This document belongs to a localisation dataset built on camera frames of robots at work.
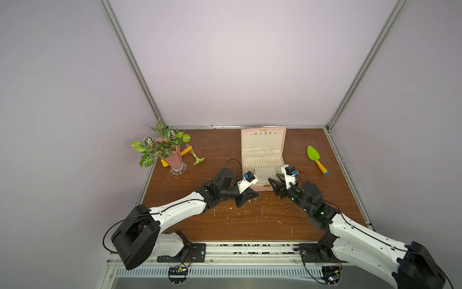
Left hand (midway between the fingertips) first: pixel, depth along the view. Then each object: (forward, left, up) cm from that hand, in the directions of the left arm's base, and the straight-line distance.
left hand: (257, 194), depth 76 cm
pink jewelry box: (+26, -5, -3) cm, 27 cm away
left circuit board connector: (-27, +33, -18) cm, 46 cm away
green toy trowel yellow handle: (+32, -38, -15) cm, 52 cm away
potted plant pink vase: (+20, +43, +7) cm, 48 cm away
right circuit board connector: (-26, -30, -16) cm, 43 cm away
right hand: (+8, -9, +5) cm, 13 cm away
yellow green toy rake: (+27, +32, -13) cm, 44 cm away
